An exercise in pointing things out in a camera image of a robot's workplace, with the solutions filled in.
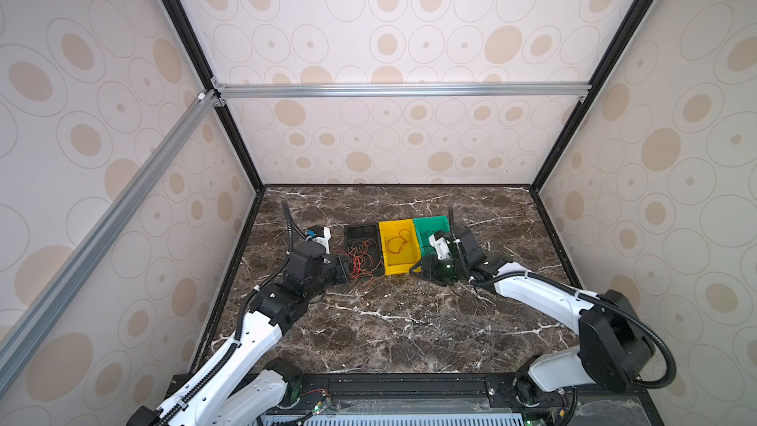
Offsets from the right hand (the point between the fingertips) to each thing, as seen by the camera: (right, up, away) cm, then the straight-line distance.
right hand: (414, 272), depth 83 cm
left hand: (-15, +6, -9) cm, 18 cm away
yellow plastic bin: (-5, 0, +11) cm, 12 cm away
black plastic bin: (-19, +10, +26) cm, 34 cm away
